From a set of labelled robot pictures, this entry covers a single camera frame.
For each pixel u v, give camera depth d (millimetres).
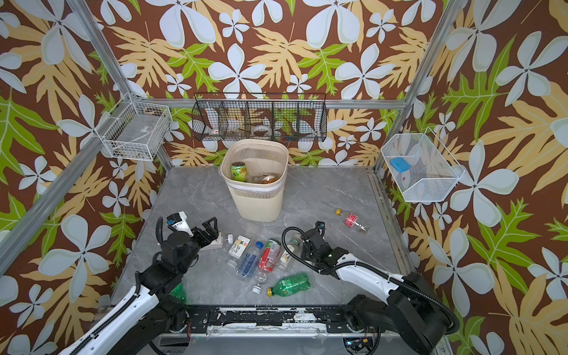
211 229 713
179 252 575
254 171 1011
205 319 747
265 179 908
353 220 932
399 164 862
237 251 860
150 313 536
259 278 815
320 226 783
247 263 820
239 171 864
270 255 840
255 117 975
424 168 835
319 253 661
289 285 769
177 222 663
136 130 858
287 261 824
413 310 410
